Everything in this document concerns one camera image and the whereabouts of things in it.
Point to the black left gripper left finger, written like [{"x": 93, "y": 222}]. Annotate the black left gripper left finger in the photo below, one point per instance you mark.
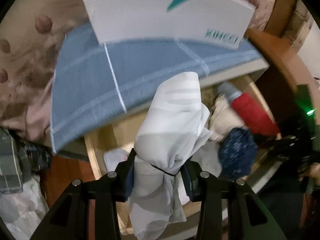
[{"x": 120, "y": 188}]

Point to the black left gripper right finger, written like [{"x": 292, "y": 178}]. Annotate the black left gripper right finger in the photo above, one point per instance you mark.
[{"x": 192, "y": 176}]

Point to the navy floral lace underwear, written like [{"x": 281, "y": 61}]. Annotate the navy floral lace underwear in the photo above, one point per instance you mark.
[{"x": 237, "y": 153}]

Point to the red knitted sock roll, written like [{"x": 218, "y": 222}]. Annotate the red knitted sock roll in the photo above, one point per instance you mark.
[{"x": 254, "y": 116}]

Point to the white grey underwear bundle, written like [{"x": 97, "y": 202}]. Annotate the white grey underwear bundle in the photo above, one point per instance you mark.
[{"x": 173, "y": 130}]

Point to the beige underwear bundle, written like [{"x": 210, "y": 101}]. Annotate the beige underwear bundle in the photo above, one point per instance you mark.
[{"x": 223, "y": 119}]

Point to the light blue sock roll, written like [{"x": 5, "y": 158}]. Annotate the light blue sock roll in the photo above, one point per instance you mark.
[{"x": 230, "y": 91}]

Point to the wooden drawer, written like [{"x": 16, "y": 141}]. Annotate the wooden drawer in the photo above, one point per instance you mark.
[{"x": 121, "y": 134}]

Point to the white crumpled garment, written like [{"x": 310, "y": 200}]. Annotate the white crumpled garment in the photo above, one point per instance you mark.
[{"x": 116, "y": 161}]

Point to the dark blue bag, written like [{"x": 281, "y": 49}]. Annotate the dark blue bag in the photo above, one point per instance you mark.
[{"x": 39, "y": 156}]

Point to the plaid grey green blanket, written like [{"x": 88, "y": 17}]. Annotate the plaid grey green blanket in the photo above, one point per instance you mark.
[{"x": 15, "y": 166}]

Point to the blue checked cloth cover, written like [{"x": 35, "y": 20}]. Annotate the blue checked cloth cover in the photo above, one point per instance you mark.
[{"x": 95, "y": 83}]

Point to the beige leaf pattern curtain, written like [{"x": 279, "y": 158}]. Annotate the beige leaf pattern curtain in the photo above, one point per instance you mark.
[{"x": 32, "y": 33}]

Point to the white XINCCI cardboard box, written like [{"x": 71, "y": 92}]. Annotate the white XINCCI cardboard box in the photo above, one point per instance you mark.
[{"x": 221, "y": 22}]

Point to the orange wooden bed frame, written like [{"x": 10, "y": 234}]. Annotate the orange wooden bed frame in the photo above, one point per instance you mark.
[{"x": 285, "y": 58}]

